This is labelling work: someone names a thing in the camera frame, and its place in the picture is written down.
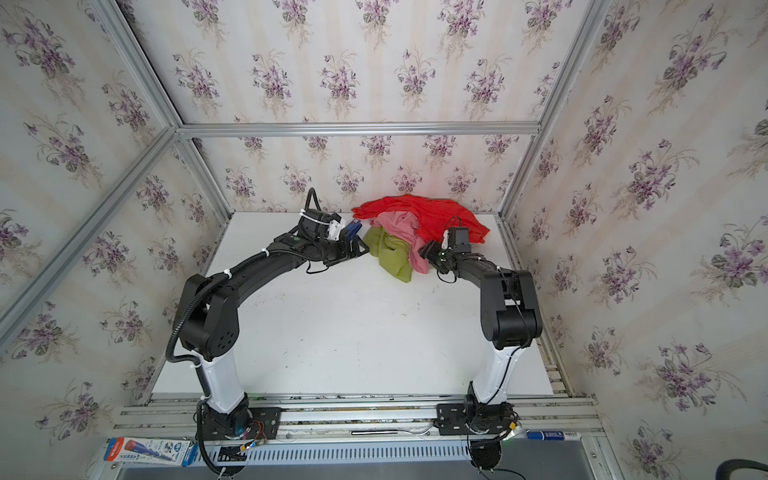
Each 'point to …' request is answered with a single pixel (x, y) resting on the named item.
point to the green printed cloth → (394, 254)
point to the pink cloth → (403, 225)
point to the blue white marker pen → (553, 435)
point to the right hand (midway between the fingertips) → (423, 254)
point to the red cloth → (432, 216)
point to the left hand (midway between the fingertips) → (359, 249)
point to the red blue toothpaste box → (145, 450)
